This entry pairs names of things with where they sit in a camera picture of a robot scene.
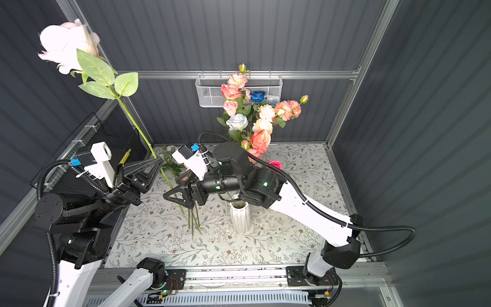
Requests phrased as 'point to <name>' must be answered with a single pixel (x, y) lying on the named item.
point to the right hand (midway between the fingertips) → (172, 192)
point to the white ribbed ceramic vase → (240, 216)
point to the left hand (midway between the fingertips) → (164, 161)
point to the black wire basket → (116, 129)
